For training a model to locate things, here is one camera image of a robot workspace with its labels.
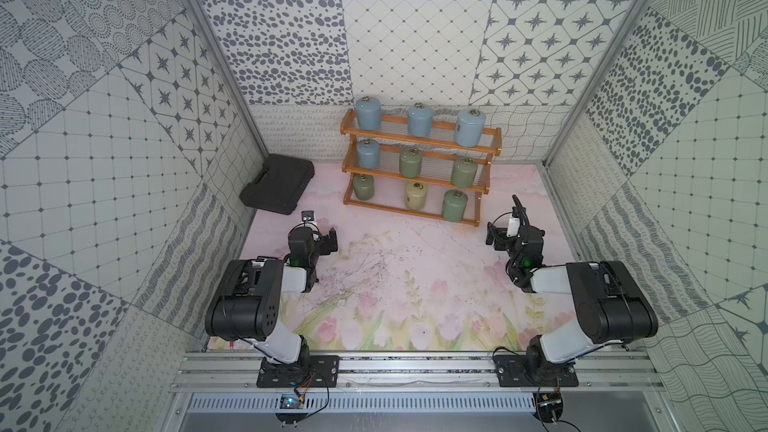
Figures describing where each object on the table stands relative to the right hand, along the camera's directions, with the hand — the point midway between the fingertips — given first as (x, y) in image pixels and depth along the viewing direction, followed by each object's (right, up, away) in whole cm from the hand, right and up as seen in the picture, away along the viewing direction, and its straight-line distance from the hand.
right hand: (506, 227), depth 95 cm
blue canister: (-44, +35, -9) cm, 57 cm away
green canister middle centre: (-31, +21, -2) cm, 38 cm away
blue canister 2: (-29, +32, -11) cm, 45 cm away
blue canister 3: (-16, +29, -15) cm, 36 cm away
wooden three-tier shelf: (-24, +16, +1) cm, 29 cm away
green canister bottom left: (-48, +13, +9) cm, 50 cm away
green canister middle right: (-15, +18, -6) cm, 24 cm away
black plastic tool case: (-79, +14, +13) cm, 81 cm away
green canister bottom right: (-17, +7, +1) cm, 18 cm away
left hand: (-58, -1, -1) cm, 58 cm away
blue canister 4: (-45, +24, -1) cm, 51 cm away
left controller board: (-62, -40, -24) cm, 77 cm away
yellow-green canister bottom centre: (-29, +11, +6) cm, 31 cm away
